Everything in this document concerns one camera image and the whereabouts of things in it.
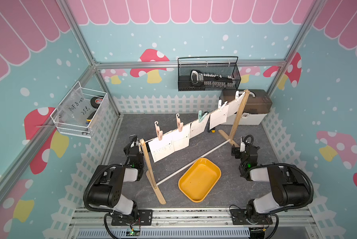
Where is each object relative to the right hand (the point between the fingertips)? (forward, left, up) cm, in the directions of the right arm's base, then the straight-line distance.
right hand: (242, 144), depth 94 cm
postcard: (-10, +31, +29) cm, 43 cm away
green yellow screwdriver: (+16, +15, -6) cm, 23 cm away
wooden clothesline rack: (+7, +4, -3) cm, 9 cm away
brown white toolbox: (+34, -21, +3) cm, 41 cm away
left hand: (0, +66, +2) cm, 66 cm away
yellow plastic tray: (-21, +28, -6) cm, 35 cm away
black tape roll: (+11, +84, +27) cm, 89 cm away
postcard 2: (-4, +20, +28) cm, 35 cm away
